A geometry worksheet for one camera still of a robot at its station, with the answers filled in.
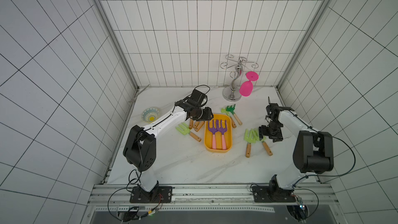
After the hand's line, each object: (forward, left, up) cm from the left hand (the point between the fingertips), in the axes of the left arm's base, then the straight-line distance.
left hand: (208, 119), depth 85 cm
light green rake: (+1, +14, -15) cm, 20 cm away
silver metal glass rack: (+31, -19, -12) cm, 38 cm away
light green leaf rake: (+4, +11, -13) cm, 17 cm away
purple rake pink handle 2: (0, -10, -13) cm, 16 cm away
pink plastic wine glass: (+23, -25, +2) cm, 34 cm away
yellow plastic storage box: (-4, -13, -11) cm, 17 cm away
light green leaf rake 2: (+2, +5, -12) cm, 13 cm away
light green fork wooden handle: (-6, -26, -14) cm, 30 cm away
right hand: (-6, -32, -10) cm, 34 cm away
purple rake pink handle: (0, -4, -13) cm, 14 cm away
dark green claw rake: (+16, -17, -12) cm, 26 cm away
